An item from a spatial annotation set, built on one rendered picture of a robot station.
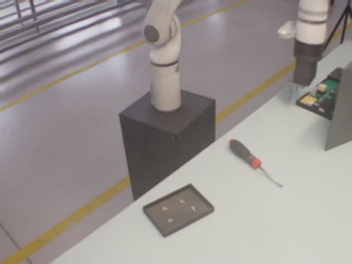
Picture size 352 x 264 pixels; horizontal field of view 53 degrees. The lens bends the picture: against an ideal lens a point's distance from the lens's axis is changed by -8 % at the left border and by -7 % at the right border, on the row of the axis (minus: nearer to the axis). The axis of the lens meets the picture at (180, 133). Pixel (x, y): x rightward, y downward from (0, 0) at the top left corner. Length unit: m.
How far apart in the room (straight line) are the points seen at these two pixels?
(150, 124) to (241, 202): 0.56
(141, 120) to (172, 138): 0.13
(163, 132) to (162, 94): 0.12
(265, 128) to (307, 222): 0.30
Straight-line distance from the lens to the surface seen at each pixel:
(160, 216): 0.71
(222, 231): 0.68
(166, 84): 1.19
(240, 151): 0.81
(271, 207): 0.73
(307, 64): 0.94
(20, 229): 2.19
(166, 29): 1.09
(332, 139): 0.87
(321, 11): 0.90
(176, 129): 1.17
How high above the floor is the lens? 1.53
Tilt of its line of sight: 37 degrees down
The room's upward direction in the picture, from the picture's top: 3 degrees counter-clockwise
